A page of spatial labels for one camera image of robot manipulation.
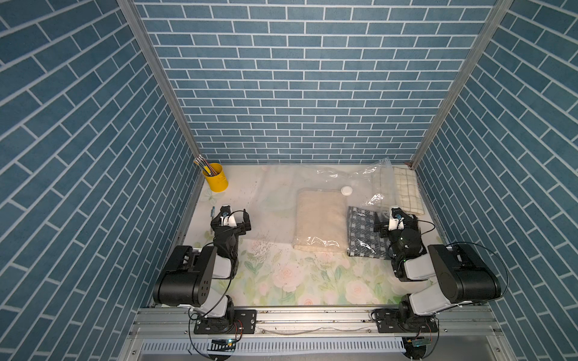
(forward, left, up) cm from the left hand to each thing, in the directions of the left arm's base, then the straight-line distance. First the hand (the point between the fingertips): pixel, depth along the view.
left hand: (238, 211), depth 89 cm
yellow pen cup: (+19, +13, -5) cm, 24 cm away
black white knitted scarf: (-10, -50, -5) cm, 51 cm away
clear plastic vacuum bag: (+15, -12, -10) cm, 22 cm away
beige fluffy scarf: (+1, -34, -8) cm, 35 cm away
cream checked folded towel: (+17, -71, -4) cm, 73 cm away
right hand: (-1, -62, +1) cm, 62 cm away
